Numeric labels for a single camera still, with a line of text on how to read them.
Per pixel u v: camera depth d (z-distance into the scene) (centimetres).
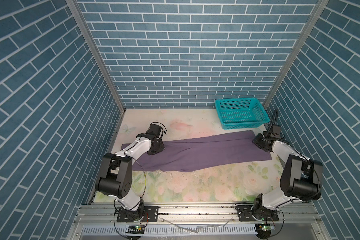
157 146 82
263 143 72
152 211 74
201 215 75
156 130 74
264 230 72
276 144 65
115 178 45
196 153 94
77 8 71
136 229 72
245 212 74
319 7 71
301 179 46
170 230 77
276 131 74
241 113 120
